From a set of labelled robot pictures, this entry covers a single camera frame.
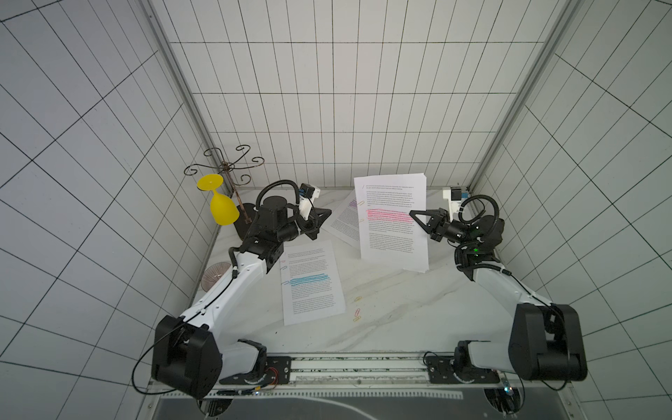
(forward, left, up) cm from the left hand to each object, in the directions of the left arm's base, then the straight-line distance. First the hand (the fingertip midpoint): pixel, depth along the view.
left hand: (327, 216), depth 76 cm
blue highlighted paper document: (-11, +6, -26) cm, 29 cm away
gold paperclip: (-15, -10, -27) cm, 33 cm away
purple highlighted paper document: (+16, -6, -27) cm, 32 cm away
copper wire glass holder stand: (+16, +33, +5) cm, 37 cm away
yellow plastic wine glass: (+5, +34, -4) cm, 35 cm away
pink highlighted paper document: (-3, -19, -4) cm, 20 cm away
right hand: (-1, -25, +3) cm, 25 cm away
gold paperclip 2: (-22, -10, -27) cm, 36 cm away
